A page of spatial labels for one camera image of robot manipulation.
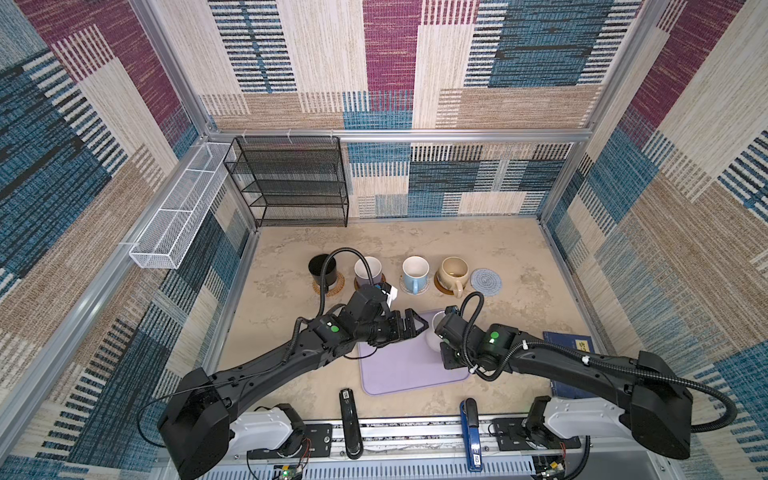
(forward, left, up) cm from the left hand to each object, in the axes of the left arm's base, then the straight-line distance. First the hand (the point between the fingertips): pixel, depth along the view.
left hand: (419, 327), depth 74 cm
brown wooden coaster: (+21, -10, -16) cm, 28 cm away
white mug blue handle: (+26, -2, -7) cm, 27 cm away
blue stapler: (-21, -12, -14) cm, 27 cm away
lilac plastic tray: (-2, +3, -21) cm, 21 cm away
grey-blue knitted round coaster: (+24, -26, -17) cm, 39 cm away
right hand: (-3, -9, -12) cm, 15 cm away
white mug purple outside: (+29, +16, -17) cm, 37 cm away
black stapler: (-22, +16, -13) cm, 30 cm away
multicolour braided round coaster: (+19, -1, -8) cm, 20 cm away
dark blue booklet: (-11, -37, -14) cm, 41 cm away
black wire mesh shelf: (+58, +42, 0) cm, 71 cm away
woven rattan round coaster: (+22, +24, -15) cm, 36 cm away
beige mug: (+21, -13, -9) cm, 27 cm away
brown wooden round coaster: (+23, +18, -14) cm, 33 cm away
